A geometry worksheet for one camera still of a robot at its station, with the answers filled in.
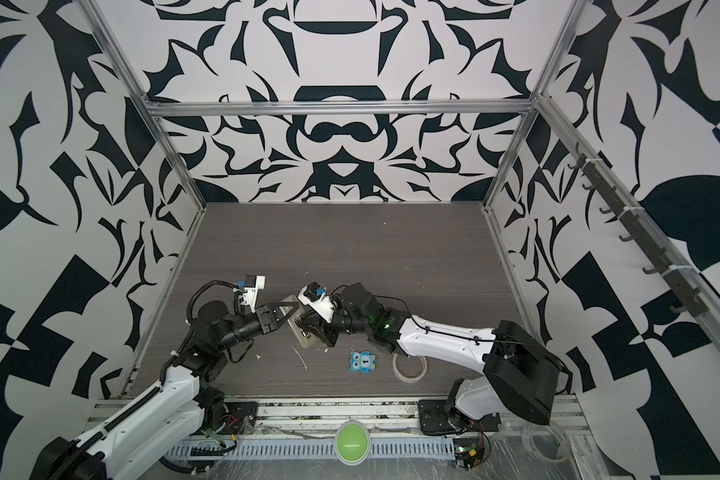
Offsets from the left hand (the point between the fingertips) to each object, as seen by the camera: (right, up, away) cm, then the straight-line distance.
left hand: (299, 303), depth 74 cm
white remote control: (+1, -9, -1) cm, 9 cm away
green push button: (+13, -31, -5) cm, 34 cm away
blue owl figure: (+15, -17, +8) cm, 24 cm away
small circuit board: (+40, -35, -3) cm, 53 cm away
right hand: (+1, -4, -1) cm, 4 cm away
